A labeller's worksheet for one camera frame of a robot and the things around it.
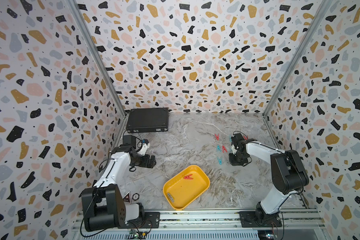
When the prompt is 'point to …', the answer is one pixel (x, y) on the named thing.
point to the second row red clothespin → (223, 148)
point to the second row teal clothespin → (218, 148)
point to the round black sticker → (135, 197)
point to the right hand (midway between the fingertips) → (234, 162)
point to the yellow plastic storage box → (184, 189)
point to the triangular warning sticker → (127, 198)
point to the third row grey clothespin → (227, 162)
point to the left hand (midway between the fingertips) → (148, 161)
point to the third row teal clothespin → (220, 161)
